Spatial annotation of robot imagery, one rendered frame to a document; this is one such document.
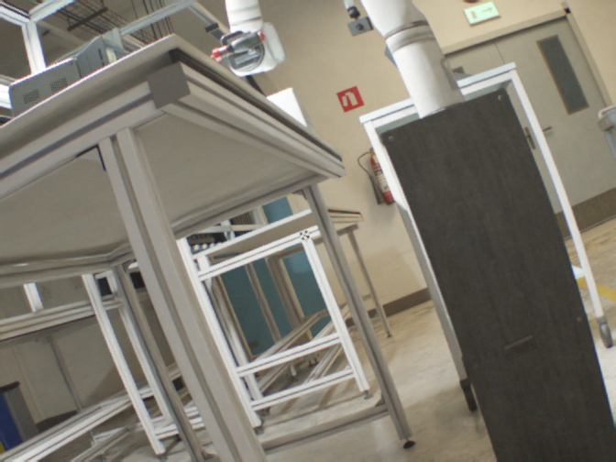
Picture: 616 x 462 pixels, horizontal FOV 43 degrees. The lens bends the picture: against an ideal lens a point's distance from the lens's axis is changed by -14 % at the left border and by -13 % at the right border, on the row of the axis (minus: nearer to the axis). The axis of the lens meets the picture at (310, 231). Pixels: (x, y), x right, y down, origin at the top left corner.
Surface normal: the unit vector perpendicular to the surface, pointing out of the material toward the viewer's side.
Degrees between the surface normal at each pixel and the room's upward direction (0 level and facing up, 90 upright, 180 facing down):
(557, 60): 90
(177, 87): 90
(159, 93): 90
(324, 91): 90
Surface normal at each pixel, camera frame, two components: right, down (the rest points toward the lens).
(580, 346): -0.17, 0.03
